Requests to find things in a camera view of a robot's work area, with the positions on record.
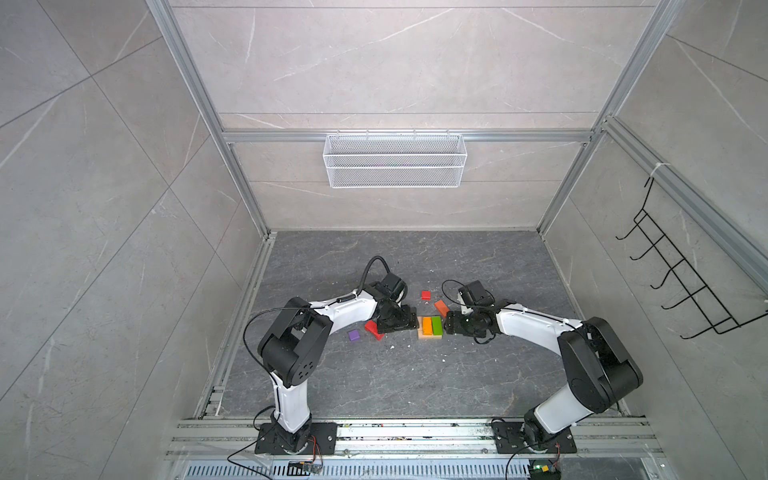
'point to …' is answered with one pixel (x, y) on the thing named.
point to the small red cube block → (426, 295)
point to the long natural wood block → (423, 336)
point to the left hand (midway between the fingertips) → (410, 321)
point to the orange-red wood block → (442, 307)
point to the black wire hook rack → (699, 296)
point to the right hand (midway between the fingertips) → (453, 324)
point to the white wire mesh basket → (395, 161)
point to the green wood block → (437, 325)
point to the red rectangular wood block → (372, 327)
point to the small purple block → (353, 335)
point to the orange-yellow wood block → (426, 326)
